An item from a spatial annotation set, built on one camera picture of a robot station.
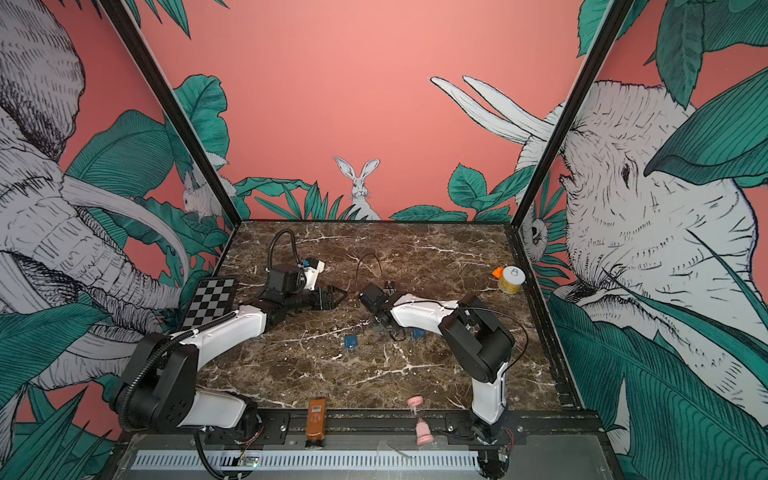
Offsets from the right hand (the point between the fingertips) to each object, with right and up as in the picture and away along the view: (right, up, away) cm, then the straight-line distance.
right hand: (384, 319), depth 93 cm
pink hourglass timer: (+11, -23, -21) cm, 33 cm away
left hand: (-13, +10, -7) cm, 18 cm away
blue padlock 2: (+11, -4, -2) cm, 12 cm away
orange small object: (+40, +14, +11) cm, 44 cm away
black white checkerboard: (-55, +6, +2) cm, 56 cm away
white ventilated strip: (+2, -29, -22) cm, 36 cm away
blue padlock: (-10, -5, -5) cm, 12 cm away
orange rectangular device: (-16, -21, -21) cm, 34 cm away
